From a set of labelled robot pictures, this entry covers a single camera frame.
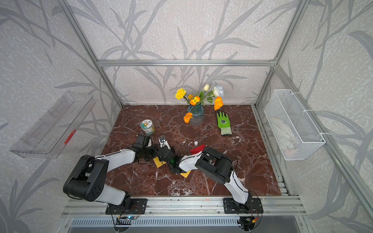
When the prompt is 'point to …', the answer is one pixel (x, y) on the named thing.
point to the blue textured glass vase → (197, 112)
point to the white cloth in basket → (286, 139)
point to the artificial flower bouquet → (217, 93)
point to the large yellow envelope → (185, 174)
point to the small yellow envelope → (158, 162)
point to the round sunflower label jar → (148, 126)
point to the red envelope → (197, 149)
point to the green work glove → (224, 123)
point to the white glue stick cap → (196, 143)
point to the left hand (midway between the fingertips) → (161, 152)
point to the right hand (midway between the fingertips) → (161, 146)
